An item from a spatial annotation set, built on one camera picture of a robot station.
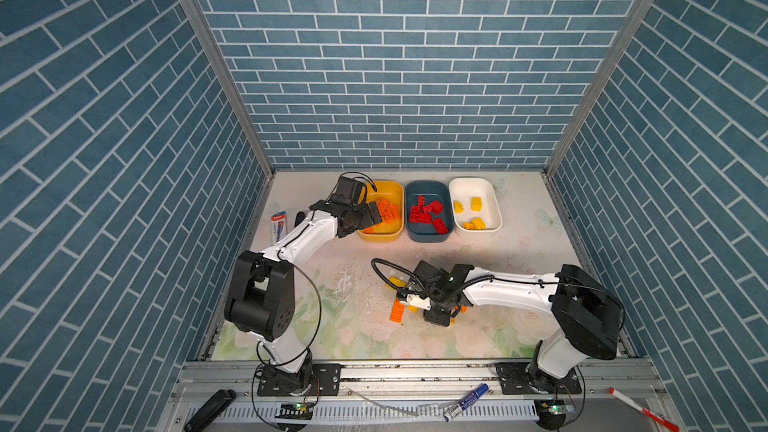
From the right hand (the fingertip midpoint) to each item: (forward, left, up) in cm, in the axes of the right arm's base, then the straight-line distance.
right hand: (427, 306), depth 85 cm
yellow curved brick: (0, +8, +15) cm, 17 cm away
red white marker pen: (-22, -56, -2) cm, 61 cm away
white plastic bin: (+44, -12, +3) cm, 46 cm away
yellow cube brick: (+37, -10, +1) cm, 38 cm away
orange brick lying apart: (-2, +9, -1) cm, 9 cm away
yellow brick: (+29, -17, +2) cm, 34 cm away
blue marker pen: (-21, -12, 0) cm, 24 cm away
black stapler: (-29, +50, +2) cm, 57 cm away
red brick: (+32, +4, +1) cm, 33 cm away
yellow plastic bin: (+42, +15, -1) cm, 45 cm away
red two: (+37, +4, +2) cm, 37 cm away
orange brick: (+32, +15, +2) cm, 36 cm away
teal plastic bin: (+45, -1, +1) cm, 45 cm away
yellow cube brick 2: (+39, -17, +1) cm, 43 cm away
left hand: (+22, +19, +12) cm, 31 cm away
